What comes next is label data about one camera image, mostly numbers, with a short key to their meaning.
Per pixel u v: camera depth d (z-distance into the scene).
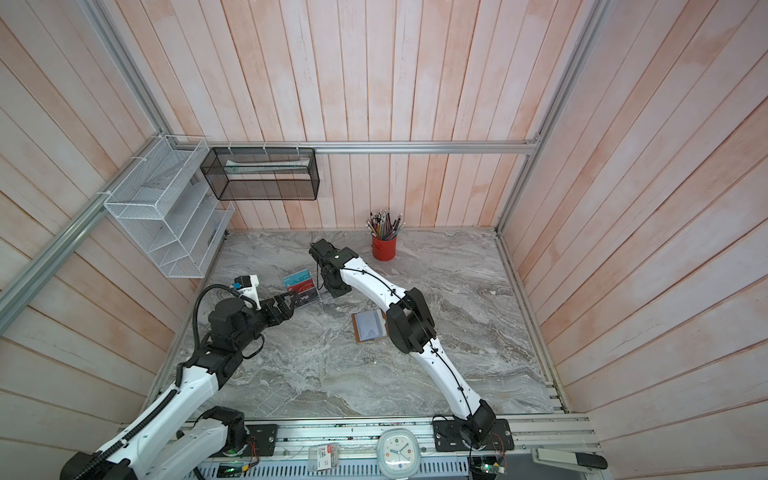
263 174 1.03
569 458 0.68
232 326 0.60
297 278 0.96
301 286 0.96
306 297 0.97
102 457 0.40
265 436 0.74
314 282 0.98
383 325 0.93
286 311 0.73
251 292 0.72
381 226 1.00
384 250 1.05
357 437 0.76
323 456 0.70
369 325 0.93
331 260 0.73
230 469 0.70
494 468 0.70
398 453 0.70
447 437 0.73
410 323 0.61
